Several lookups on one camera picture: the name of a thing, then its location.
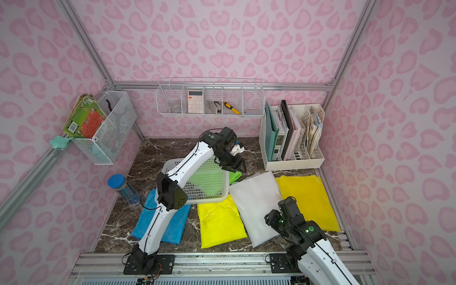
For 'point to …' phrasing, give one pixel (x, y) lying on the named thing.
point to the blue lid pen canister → (118, 182)
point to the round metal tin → (176, 108)
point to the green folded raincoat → (212, 182)
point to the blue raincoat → (174, 231)
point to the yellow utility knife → (227, 104)
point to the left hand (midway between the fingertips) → (240, 167)
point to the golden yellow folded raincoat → (312, 199)
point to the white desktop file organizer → (306, 139)
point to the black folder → (290, 129)
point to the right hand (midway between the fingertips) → (267, 218)
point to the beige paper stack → (315, 128)
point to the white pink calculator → (195, 101)
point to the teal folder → (272, 132)
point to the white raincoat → (255, 196)
